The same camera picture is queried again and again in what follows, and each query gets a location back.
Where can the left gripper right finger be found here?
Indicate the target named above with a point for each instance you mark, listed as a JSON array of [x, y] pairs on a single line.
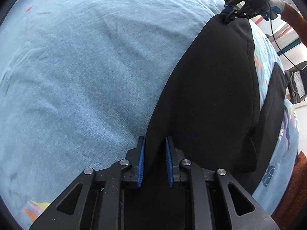
[[212, 199]]

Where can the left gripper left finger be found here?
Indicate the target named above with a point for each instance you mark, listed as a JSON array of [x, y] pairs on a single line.
[[95, 199]]

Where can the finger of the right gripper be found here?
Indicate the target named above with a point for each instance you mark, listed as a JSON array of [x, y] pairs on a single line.
[[235, 14], [228, 9]]

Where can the black pants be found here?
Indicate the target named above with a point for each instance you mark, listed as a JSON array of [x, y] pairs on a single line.
[[211, 106]]

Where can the orange sleeve right forearm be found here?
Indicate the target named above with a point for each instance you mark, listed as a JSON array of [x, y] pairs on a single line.
[[296, 21]]

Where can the right gloved hand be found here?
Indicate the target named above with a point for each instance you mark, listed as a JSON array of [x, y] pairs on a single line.
[[272, 9]]

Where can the black office chair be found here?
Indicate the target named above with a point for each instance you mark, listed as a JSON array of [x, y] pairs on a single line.
[[296, 77]]

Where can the blue patterned bed cover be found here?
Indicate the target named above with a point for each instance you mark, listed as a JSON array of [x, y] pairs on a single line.
[[80, 80]]

